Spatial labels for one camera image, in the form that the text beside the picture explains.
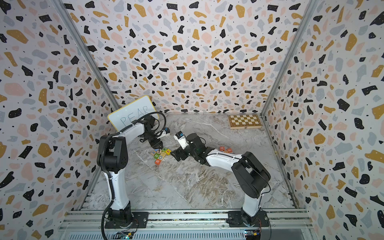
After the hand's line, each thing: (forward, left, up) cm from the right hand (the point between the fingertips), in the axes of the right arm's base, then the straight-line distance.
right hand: (176, 149), depth 86 cm
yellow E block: (+4, +8, -10) cm, 14 cm away
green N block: (+5, +10, -10) cm, 15 cm away
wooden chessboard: (+32, -46, -11) cm, 57 cm away
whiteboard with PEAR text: (+25, +33, +4) cm, 42 cm away
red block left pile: (-2, +13, -12) cm, 18 cm away
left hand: (+11, +14, -9) cm, 20 cm away
